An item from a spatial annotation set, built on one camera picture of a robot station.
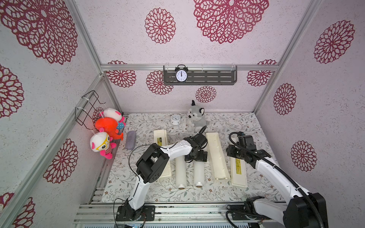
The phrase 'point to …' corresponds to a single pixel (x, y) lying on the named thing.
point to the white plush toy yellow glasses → (100, 141)
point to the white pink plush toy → (113, 113)
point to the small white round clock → (175, 119)
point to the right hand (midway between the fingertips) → (229, 148)
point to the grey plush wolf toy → (196, 120)
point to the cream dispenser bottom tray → (220, 167)
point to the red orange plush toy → (109, 125)
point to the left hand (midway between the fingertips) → (199, 159)
